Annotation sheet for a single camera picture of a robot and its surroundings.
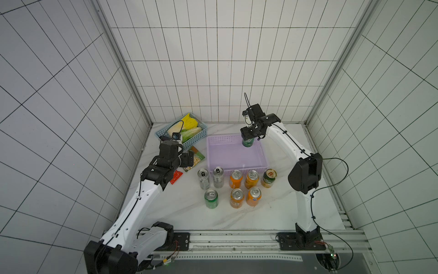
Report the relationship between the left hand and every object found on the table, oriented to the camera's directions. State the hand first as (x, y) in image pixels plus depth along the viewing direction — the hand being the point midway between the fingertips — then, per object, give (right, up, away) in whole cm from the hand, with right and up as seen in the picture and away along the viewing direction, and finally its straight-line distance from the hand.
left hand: (180, 155), depth 79 cm
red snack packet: (-6, -13, +13) cm, 19 cm away
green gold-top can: (+43, -11, +3) cm, 45 cm away
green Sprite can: (+15, -19, -3) cm, 25 cm away
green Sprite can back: (+34, +6, +12) cm, 37 cm away
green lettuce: (-2, +11, +25) cm, 27 cm away
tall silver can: (+18, -10, +1) cm, 21 cm away
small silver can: (+11, -11, 0) cm, 16 cm away
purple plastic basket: (+22, 0, +28) cm, 36 cm away
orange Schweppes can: (+34, -12, +2) cm, 36 cm away
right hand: (+31, +11, +13) cm, 35 cm away
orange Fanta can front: (+27, -12, +3) cm, 29 cm away
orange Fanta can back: (+34, -18, -3) cm, 39 cm away
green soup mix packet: (+5, -4, +21) cm, 22 cm away
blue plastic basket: (+1, +6, +24) cm, 25 cm away
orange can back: (+26, -19, -3) cm, 33 cm away
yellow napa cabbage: (-2, +18, +31) cm, 36 cm away
